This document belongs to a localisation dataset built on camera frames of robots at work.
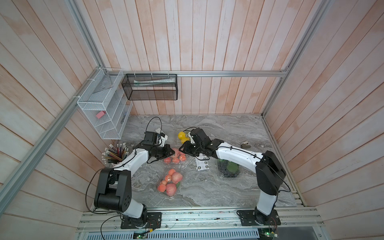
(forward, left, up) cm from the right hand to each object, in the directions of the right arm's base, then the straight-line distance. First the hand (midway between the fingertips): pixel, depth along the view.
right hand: (180, 150), depth 85 cm
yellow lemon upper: (+17, +1, -8) cm, 19 cm away
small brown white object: (+12, -44, -13) cm, 47 cm away
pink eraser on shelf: (+13, +45, +16) cm, 49 cm away
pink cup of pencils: (-4, +37, -1) cm, 38 cm away
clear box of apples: (-15, +6, -10) cm, 19 cm away
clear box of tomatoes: (0, +2, -10) cm, 10 cm away
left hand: (0, +4, -4) cm, 5 cm away
